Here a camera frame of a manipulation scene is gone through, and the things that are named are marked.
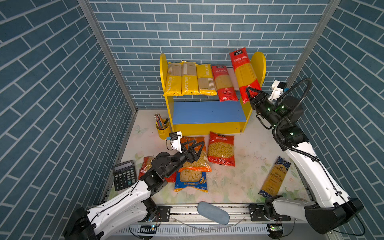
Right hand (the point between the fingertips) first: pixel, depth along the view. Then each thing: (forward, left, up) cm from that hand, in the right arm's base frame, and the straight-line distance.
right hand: (244, 86), depth 60 cm
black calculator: (-24, +60, -47) cm, 80 cm away
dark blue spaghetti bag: (-18, -25, -49) cm, 58 cm away
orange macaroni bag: (-16, +17, -43) cm, 49 cm away
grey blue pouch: (-38, +9, -47) cm, 61 cm away
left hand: (-16, +17, -20) cm, 31 cm away
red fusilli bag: (-3, +5, -46) cm, 46 cm away
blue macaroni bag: (-22, +21, -46) cm, 55 cm away
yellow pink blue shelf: (+21, +18, -39) cm, 48 cm away
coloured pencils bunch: (+8, +45, -34) cm, 57 cm away
